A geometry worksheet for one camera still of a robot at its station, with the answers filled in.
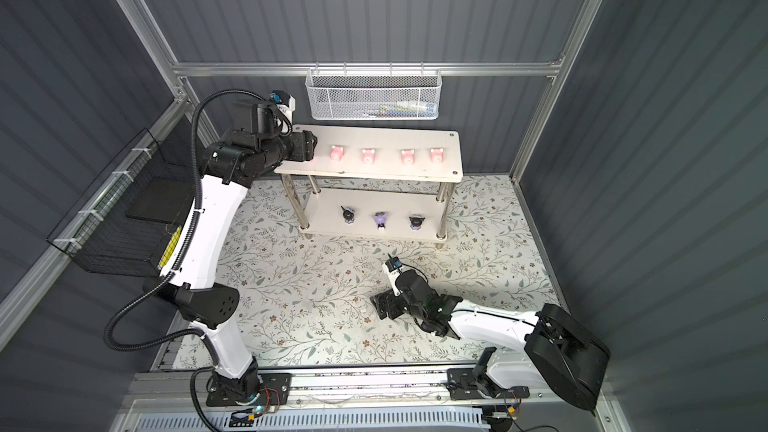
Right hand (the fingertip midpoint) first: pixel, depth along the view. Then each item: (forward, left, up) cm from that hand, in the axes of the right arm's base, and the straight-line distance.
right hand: (386, 295), depth 84 cm
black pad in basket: (+14, +56, +26) cm, 63 cm away
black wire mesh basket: (+9, +62, +25) cm, 67 cm away
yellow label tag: (+2, +49, +23) cm, 54 cm away
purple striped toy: (+23, -10, +3) cm, 25 cm away
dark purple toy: (+25, +13, +5) cm, 29 cm away
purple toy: (+25, +2, +3) cm, 25 cm away
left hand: (+25, +20, +37) cm, 49 cm away
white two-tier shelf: (+50, +5, -5) cm, 51 cm away
